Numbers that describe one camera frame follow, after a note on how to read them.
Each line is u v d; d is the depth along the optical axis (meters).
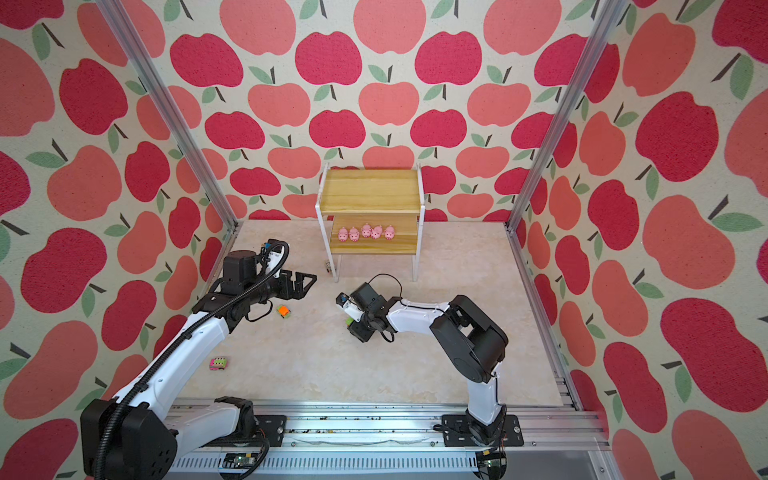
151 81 0.81
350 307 0.84
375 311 0.73
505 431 0.73
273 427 0.74
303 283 0.72
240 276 0.61
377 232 0.94
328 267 1.07
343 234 0.94
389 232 0.94
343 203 0.82
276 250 0.70
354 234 0.94
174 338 0.49
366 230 0.95
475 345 0.49
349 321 0.84
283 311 0.93
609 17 0.70
